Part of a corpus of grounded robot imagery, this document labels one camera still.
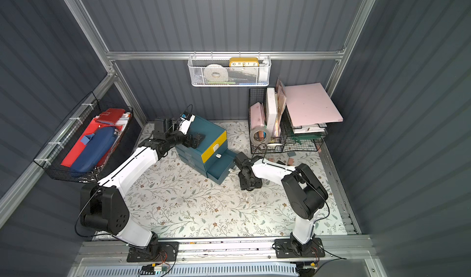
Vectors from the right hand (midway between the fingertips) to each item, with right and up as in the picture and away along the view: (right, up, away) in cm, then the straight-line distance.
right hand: (253, 189), depth 90 cm
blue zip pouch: (-61, +22, -22) cm, 68 cm away
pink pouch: (+4, +39, +15) cm, 42 cm away
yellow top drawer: (-20, +20, -6) cm, 29 cm away
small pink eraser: (+22, +12, +12) cm, 28 cm away
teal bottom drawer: (-16, +10, +1) cm, 19 cm away
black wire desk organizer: (+18, +25, +6) cm, 32 cm away
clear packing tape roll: (+6, +31, +11) cm, 33 cm away
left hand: (-27, +28, -5) cm, 39 cm away
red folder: (-64, +34, -11) cm, 74 cm away
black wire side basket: (-71, +22, -26) cm, 79 cm away
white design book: (+9, +38, -1) cm, 39 cm away
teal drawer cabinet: (-21, +16, -4) cm, 27 cm away
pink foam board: (+29, +43, +4) cm, 52 cm away
